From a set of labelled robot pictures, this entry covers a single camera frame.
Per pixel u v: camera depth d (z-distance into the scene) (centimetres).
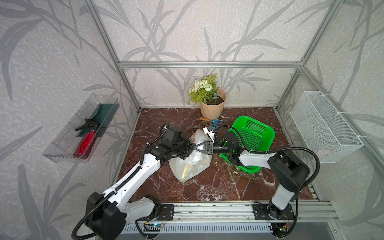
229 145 69
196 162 74
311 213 75
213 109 103
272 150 52
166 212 74
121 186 42
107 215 37
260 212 73
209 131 75
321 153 71
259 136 102
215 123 111
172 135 58
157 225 71
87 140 60
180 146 65
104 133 67
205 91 91
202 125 109
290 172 47
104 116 68
